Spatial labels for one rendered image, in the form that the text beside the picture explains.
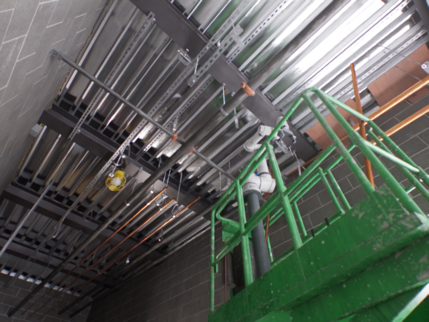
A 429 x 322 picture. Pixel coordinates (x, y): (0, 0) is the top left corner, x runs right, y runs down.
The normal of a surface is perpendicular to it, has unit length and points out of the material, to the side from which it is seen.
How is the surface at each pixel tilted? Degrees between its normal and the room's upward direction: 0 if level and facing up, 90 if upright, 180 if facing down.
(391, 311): 90
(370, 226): 90
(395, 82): 180
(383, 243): 90
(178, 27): 180
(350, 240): 90
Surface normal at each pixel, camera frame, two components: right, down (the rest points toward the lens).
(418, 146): -0.73, -0.53
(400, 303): -0.89, -0.36
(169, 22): 0.00, 0.63
